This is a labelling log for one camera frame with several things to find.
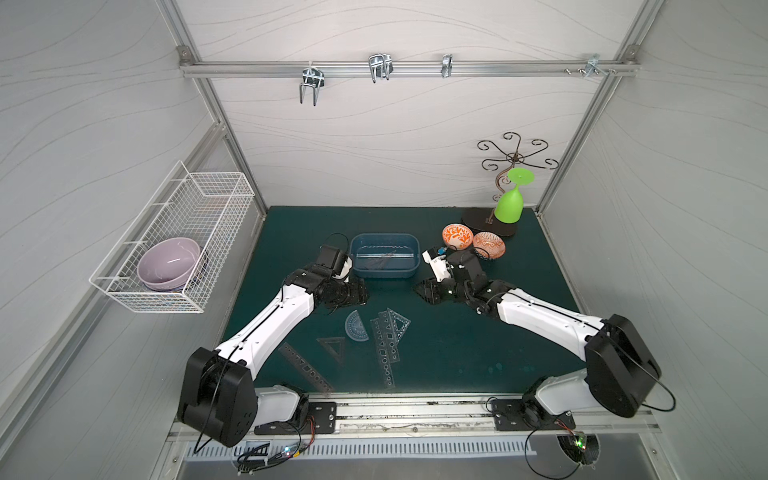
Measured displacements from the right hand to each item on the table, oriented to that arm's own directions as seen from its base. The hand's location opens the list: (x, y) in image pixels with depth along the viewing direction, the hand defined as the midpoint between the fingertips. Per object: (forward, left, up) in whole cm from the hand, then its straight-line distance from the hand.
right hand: (416, 283), depth 84 cm
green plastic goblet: (+24, -29, +8) cm, 38 cm away
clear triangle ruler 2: (-6, +5, -14) cm, 16 cm away
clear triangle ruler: (+15, +13, -13) cm, 24 cm away
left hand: (-4, +15, -1) cm, 16 cm away
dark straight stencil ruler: (-17, +35, -12) cm, 41 cm away
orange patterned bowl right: (+25, -27, -13) cm, 39 cm away
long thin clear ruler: (+19, +8, -13) cm, 24 cm away
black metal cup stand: (+37, -27, -12) cm, 47 cm away
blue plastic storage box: (+23, +11, -11) cm, 28 cm away
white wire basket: (+10, +56, +19) cm, 60 cm away
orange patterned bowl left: (+28, -16, -13) cm, 35 cm away
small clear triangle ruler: (-14, +23, -13) cm, 30 cm away
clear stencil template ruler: (-13, +8, -14) cm, 21 cm away
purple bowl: (-11, +53, +23) cm, 59 cm away
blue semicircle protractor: (-8, +18, -13) cm, 24 cm away
